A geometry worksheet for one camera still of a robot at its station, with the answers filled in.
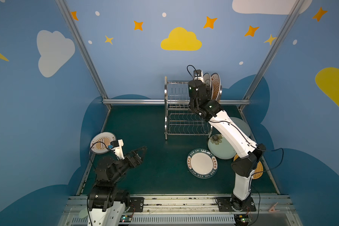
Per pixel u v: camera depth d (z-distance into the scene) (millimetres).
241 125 1096
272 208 733
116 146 600
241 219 714
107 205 465
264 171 863
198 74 604
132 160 591
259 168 551
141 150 636
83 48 839
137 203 754
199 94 529
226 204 761
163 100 803
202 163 893
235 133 494
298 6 692
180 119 1075
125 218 706
